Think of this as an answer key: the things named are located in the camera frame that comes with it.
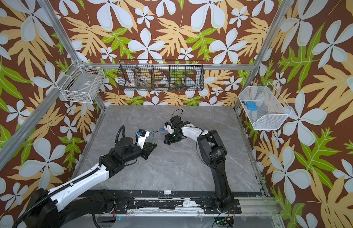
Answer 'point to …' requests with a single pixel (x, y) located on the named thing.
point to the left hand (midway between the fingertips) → (156, 143)
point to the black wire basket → (161, 74)
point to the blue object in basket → (251, 106)
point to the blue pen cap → (162, 129)
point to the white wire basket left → (81, 83)
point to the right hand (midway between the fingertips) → (167, 140)
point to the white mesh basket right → (265, 109)
